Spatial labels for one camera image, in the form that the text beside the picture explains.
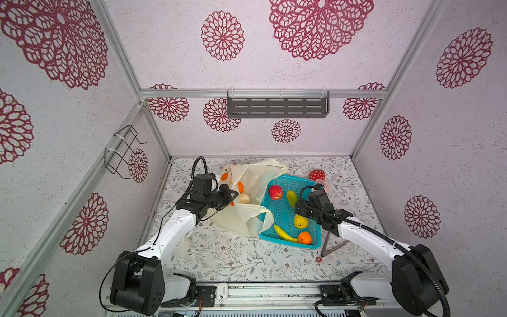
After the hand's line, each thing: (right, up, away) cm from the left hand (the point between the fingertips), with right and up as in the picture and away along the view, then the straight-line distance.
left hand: (239, 196), depth 82 cm
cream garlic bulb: (+2, -3, +13) cm, 14 cm away
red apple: (+17, 0, +13) cm, 22 cm away
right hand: (+28, -4, +6) cm, 29 cm away
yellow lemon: (+27, -12, +5) cm, 30 cm away
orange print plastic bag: (+3, +7, +23) cm, 24 cm away
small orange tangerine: (+27, -17, -1) cm, 32 cm away
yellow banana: (+20, -17, +3) cm, 27 cm away
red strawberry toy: (+40, +9, +24) cm, 48 cm away
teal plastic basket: (+21, -9, +16) cm, 28 cm away
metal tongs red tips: (+37, -24, +2) cm, 44 cm away
